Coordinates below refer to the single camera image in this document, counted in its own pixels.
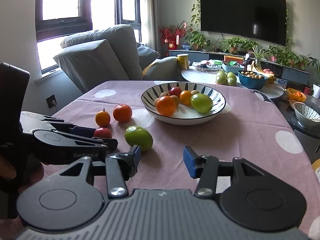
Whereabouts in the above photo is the orange bowl of tangerines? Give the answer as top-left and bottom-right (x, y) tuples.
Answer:
(286, 88), (306, 102)

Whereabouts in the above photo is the round white coffee table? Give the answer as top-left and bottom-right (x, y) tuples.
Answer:
(181, 65), (284, 100)

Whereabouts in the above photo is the green jujube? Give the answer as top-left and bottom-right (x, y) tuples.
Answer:
(124, 126), (153, 152)
(190, 93), (213, 114)

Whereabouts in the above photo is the brown longan fruit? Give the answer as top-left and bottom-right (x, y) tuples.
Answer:
(160, 92), (170, 97)

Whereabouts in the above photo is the large orange tangerine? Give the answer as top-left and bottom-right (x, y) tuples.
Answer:
(156, 96), (177, 116)

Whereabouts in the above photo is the red yellow plum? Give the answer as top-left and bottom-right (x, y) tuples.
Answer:
(169, 87), (182, 98)

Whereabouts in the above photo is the banana bunch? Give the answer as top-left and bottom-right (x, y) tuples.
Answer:
(251, 61), (276, 83)

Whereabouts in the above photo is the pink dotted tablecloth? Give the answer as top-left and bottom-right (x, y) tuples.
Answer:
(0, 80), (320, 240)

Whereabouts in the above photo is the small striped bowl with spoon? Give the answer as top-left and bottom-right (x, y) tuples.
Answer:
(293, 102), (319, 129)

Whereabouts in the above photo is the oval orange fruit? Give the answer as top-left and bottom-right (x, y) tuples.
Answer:
(179, 90), (193, 106)

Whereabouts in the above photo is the grey sofa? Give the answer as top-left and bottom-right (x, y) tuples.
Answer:
(54, 24), (183, 93)

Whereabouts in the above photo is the black wall television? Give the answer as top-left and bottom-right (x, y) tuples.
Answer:
(200, 0), (287, 46)

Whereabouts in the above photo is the red flower decoration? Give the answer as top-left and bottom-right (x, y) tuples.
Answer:
(158, 21), (192, 50)

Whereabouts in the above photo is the brown longan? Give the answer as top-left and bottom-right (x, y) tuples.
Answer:
(170, 95), (180, 106)
(191, 90), (199, 95)

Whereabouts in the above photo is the yellow jar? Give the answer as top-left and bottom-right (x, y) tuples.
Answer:
(177, 54), (189, 70)

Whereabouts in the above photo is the white potted tall plant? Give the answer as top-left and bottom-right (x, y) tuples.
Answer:
(308, 56), (320, 99)

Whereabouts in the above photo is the small orange kumquat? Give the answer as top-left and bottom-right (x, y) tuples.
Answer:
(95, 108), (111, 127)

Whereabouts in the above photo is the blue bowl of kiwis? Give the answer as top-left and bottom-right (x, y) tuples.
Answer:
(238, 70), (268, 90)

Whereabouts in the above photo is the light blue tray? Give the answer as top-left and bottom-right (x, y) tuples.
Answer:
(222, 63), (244, 75)

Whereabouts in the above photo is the striped white ceramic bowl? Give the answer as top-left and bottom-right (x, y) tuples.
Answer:
(140, 81), (226, 125)

